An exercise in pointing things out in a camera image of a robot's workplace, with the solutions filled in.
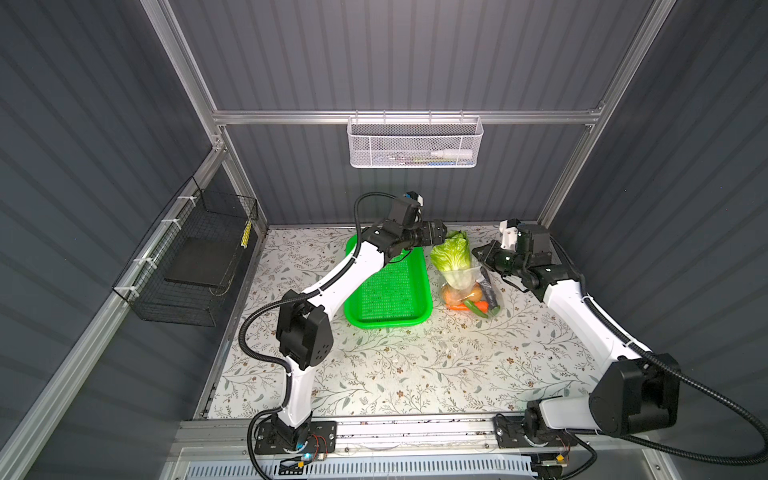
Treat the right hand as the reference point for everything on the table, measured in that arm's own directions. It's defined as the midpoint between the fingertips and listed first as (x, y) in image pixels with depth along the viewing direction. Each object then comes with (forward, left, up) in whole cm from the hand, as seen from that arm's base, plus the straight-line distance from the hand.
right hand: (476, 251), depth 82 cm
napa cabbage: (-1, +6, -2) cm, 7 cm away
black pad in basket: (-8, +70, +7) cm, 71 cm away
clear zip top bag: (-7, -2, -20) cm, 21 cm away
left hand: (+6, +11, +3) cm, 13 cm away
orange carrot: (-6, -5, -20) cm, 22 cm away
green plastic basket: (0, +22, -23) cm, 31 cm away
